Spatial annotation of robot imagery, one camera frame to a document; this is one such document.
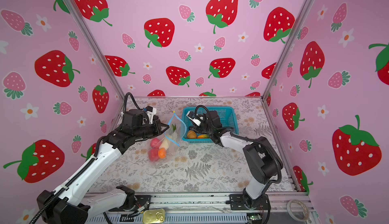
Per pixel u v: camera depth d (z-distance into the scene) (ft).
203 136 3.13
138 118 1.89
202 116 2.55
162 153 2.76
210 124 2.23
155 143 2.93
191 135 3.01
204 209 2.40
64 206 1.21
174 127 2.77
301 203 2.40
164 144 2.94
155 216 2.21
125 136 1.81
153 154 2.80
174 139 2.95
